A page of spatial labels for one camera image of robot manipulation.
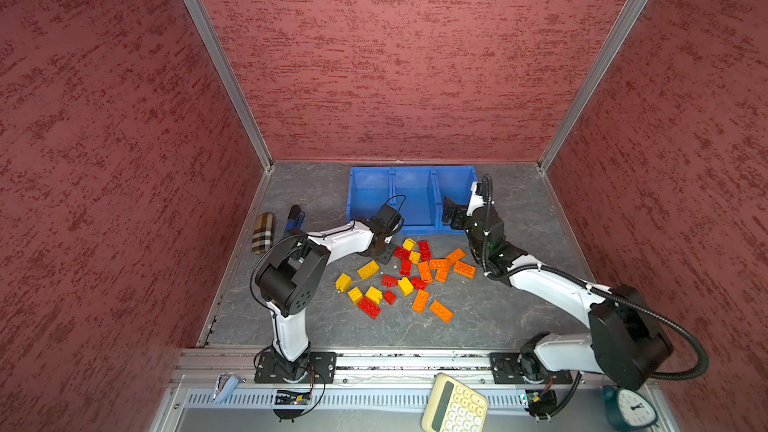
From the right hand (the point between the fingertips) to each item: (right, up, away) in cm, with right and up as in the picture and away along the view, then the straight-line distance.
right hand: (456, 204), depth 85 cm
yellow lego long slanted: (-26, -21, +5) cm, 34 cm away
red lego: (-20, -23, +2) cm, 31 cm away
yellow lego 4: (-15, -25, +1) cm, 29 cm away
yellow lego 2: (-29, -26, -2) cm, 39 cm away
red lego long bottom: (-25, -30, -2) cm, 39 cm away
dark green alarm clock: (+35, -46, -19) cm, 61 cm away
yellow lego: (-33, -24, +2) cm, 41 cm away
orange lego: (-5, -31, -2) cm, 31 cm away
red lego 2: (-16, -17, +9) cm, 24 cm away
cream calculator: (-4, -46, -18) cm, 50 cm away
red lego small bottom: (-20, -27, 0) cm, 34 cm away
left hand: (-23, -17, +9) cm, 30 cm away
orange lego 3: (+4, -20, +4) cm, 21 cm away
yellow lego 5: (-13, -13, +10) cm, 21 cm away
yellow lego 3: (-24, -26, -1) cm, 36 cm away
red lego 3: (-11, -24, +2) cm, 27 cm away
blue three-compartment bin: (-8, +3, +31) cm, 32 cm away
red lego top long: (-8, -16, +9) cm, 20 cm away
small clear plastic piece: (-59, -43, -16) cm, 75 cm away
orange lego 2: (-11, -29, 0) cm, 31 cm away
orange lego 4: (+2, -18, +9) cm, 20 cm away
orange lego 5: (-8, -22, +6) cm, 24 cm away
